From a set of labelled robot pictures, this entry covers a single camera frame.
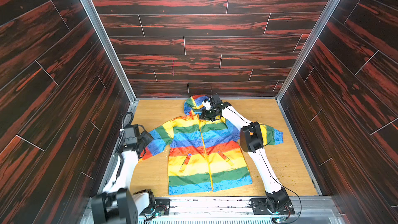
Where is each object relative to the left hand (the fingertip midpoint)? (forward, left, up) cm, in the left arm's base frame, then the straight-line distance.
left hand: (149, 135), depth 87 cm
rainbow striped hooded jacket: (-6, -32, -10) cm, 35 cm away
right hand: (+23, -30, -9) cm, 39 cm away
